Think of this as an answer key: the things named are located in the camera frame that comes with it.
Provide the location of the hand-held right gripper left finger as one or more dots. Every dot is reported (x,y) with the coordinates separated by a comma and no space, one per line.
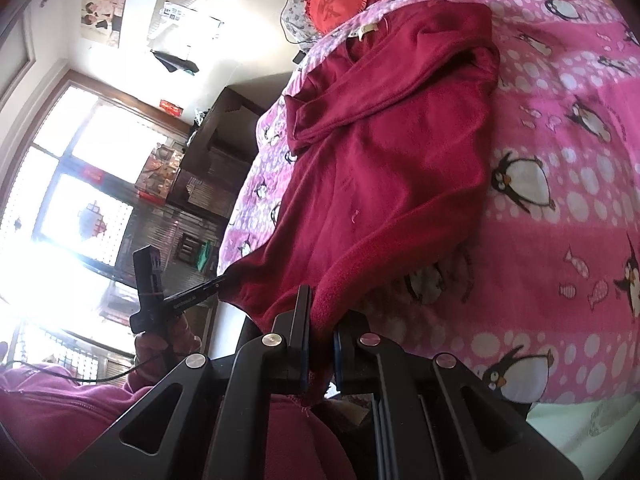
(300,320)

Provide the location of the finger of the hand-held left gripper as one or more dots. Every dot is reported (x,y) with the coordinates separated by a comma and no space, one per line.
(215,286)

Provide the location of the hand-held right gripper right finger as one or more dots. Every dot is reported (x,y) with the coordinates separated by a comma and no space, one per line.
(345,360)

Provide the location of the maroon fleece sweater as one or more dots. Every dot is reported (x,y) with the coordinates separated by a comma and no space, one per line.
(380,160)

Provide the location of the person's left forearm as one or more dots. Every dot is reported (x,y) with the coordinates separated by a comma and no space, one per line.
(60,410)

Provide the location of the person's left hand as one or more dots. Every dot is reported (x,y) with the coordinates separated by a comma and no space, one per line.
(160,350)

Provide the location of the green item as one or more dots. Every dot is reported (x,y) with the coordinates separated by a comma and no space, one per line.
(205,256)

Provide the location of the red window decoration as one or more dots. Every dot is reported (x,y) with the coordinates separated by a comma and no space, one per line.
(94,220)

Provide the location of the person's pink jacket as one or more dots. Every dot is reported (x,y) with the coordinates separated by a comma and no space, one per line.
(300,440)

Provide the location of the colourful printed box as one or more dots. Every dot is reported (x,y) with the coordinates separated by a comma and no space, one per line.
(156,175)

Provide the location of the dark wooden cabinet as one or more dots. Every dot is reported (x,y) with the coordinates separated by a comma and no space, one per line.
(220,160)

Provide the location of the wooden framed window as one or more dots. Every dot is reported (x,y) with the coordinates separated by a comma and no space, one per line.
(100,140)

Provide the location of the pink penguin print blanket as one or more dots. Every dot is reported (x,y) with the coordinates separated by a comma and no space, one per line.
(550,260)

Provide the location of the pale bed sheet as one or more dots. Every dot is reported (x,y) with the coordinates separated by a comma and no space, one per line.
(590,435)

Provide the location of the floral print pillow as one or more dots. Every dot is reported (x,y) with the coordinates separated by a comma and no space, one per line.
(295,20)

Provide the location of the red heart cushion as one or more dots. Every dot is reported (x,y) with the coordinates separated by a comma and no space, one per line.
(340,5)

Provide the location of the red wall sign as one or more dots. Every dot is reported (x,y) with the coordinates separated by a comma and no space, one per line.
(170,107)

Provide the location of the dark wall-hung object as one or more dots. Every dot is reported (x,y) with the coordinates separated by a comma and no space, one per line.
(172,61)

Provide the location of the white wall papers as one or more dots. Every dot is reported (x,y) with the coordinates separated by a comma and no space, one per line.
(190,25)

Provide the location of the wall poster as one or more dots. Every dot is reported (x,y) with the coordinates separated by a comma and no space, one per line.
(102,15)

